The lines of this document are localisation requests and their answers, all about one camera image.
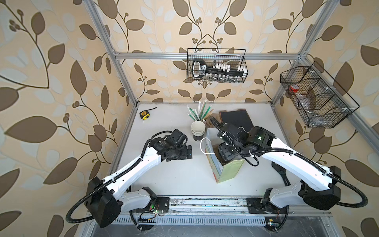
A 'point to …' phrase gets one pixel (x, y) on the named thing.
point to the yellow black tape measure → (144, 114)
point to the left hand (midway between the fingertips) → (184, 153)
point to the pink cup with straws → (200, 116)
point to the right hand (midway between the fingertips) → (225, 149)
